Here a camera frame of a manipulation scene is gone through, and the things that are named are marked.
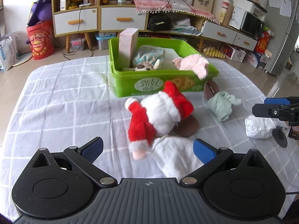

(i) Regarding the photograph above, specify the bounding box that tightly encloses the clear storage box blue lid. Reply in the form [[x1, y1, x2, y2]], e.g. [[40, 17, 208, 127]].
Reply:
[[94, 32, 117, 50]]

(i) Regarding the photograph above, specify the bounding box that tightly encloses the pink fluffy plush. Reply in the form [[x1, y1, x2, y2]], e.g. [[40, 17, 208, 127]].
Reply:
[[172, 54, 209, 80]]

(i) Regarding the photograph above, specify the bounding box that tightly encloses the white towel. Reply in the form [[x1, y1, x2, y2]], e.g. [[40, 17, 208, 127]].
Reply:
[[148, 136, 203, 180]]

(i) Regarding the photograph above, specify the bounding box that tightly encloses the mint green cloth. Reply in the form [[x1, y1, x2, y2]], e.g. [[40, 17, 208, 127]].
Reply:
[[207, 91, 242, 122]]

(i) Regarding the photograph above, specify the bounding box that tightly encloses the red snack barrel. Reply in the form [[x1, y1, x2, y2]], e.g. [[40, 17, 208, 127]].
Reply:
[[26, 20, 54, 60]]

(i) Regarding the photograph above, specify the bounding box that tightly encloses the microwave oven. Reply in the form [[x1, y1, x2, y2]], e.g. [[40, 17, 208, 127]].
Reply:
[[234, 11, 265, 38]]

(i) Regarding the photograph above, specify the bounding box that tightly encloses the white paper shopping bag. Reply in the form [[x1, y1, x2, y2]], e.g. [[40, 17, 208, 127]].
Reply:
[[0, 32, 19, 72]]

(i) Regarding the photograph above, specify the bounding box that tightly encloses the plush doll teal dress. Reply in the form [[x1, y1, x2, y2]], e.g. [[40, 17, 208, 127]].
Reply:
[[122, 45, 165, 71]]

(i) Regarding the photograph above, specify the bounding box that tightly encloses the black bag on shelf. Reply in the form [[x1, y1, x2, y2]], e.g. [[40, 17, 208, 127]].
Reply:
[[147, 13, 171, 32]]

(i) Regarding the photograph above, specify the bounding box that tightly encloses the green plastic storage bin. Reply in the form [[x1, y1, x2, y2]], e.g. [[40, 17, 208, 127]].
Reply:
[[108, 38, 219, 98]]

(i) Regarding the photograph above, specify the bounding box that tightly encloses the white toy box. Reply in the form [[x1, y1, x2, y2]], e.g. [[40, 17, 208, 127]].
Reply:
[[219, 42, 246, 63]]

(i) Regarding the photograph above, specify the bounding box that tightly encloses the grey refrigerator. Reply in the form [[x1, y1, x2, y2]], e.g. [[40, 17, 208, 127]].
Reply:
[[265, 0, 298, 76]]

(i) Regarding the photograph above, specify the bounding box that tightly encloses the checkered grey table cloth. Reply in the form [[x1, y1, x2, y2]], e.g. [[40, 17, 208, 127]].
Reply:
[[1, 56, 298, 220]]

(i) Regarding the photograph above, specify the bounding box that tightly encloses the pink lace runner cloth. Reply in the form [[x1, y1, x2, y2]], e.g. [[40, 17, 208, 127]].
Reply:
[[133, 0, 220, 25]]

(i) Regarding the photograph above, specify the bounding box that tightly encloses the purple plush toy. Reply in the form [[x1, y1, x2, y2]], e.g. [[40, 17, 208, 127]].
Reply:
[[27, 0, 52, 26]]

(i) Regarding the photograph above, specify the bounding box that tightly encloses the pink sponge block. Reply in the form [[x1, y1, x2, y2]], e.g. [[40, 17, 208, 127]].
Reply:
[[118, 28, 139, 71]]

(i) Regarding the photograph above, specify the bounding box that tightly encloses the wooden cabinet with drawers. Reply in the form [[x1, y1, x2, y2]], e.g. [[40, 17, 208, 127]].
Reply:
[[52, 0, 149, 54]]

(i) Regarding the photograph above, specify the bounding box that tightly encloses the yellow egg tray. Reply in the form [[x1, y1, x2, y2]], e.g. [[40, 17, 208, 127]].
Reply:
[[203, 46, 225, 59]]

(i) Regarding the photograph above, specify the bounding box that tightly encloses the santa plush toy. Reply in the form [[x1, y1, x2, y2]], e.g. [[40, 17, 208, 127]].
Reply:
[[125, 81, 194, 160]]

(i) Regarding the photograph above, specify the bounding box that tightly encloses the white cloth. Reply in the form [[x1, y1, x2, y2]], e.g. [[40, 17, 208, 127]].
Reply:
[[244, 115, 277, 140]]

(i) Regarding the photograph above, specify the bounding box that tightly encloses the brown round pad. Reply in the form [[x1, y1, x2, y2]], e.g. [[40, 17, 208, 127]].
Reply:
[[203, 80, 219, 100]]

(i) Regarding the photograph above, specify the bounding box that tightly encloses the long low tv cabinet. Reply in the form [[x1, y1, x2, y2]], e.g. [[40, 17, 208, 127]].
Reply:
[[147, 11, 260, 52]]

